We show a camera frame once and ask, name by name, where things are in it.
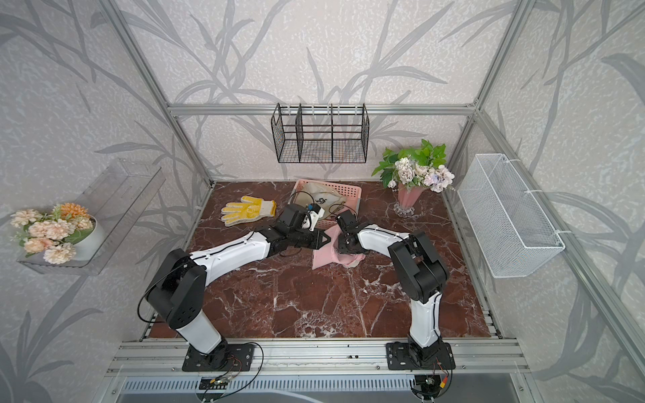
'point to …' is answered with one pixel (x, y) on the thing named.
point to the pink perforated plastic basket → (353, 196)
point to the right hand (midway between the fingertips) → (345, 245)
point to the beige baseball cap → (328, 199)
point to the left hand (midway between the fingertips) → (329, 239)
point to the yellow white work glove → (249, 209)
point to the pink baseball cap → (327, 254)
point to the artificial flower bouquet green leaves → (422, 166)
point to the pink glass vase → (406, 199)
